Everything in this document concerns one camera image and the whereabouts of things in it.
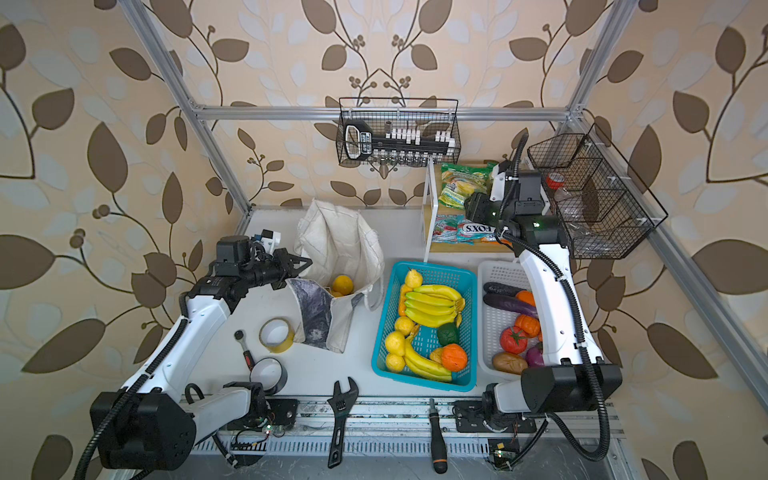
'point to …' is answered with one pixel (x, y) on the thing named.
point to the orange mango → (404, 289)
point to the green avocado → (448, 334)
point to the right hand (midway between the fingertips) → (478, 206)
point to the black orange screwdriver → (438, 443)
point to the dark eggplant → (501, 288)
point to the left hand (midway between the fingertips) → (312, 259)
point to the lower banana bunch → (419, 366)
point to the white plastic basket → (493, 319)
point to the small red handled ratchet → (240, 336)
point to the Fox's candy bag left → (458, 228)
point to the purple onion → (534, 357)
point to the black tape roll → (271, 373)
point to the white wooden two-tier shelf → (430, 198)
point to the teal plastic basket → (390, 331)
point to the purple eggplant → (511, 304)
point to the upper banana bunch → (430, 305)
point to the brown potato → (510, 363)
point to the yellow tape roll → (286, 345)
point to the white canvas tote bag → (339, 242)
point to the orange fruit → (454, 357)
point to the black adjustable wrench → (342, 402)
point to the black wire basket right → (605, 208)
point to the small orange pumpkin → (529, 326)
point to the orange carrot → (526, 296)
